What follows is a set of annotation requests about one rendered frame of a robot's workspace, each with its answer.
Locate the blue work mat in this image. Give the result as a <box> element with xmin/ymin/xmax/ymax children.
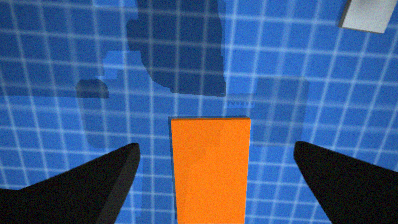
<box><xmin>0</xmin><ymin>0</ymin><xmax>398</xmax><ymax>224</ymax></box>

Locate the orange plate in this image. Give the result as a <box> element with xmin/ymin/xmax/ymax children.
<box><xmin>171</xmin><ymin>118</ymin><xmax>251</xmax><ymax>224</ymax></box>

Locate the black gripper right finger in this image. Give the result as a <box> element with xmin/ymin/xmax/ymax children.
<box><xmin>293</xmin><ymin>141</ymin><xmax>398</xmax><ymax>224</ymax></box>

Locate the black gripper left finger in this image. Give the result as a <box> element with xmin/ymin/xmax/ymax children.
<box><xmin>0</xmin><ymin>143</ymin><xmax>141</xmax><ymax>224</ymax></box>

